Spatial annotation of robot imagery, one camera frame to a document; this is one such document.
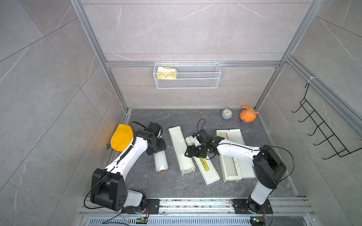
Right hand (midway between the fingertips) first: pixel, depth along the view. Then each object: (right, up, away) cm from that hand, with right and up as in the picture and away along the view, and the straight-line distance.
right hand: (189, 154), depth 86 cm
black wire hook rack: (+64, +13, -23) cm, 69 cm away
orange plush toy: (+47, +27, +22) cm, 58 cm away
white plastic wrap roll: (-16, -1, -12) cm, 20 cm away
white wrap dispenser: (+10, -6, 0) cm, 12 cm away
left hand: (-17, +5, -2) cm, 18 cm away
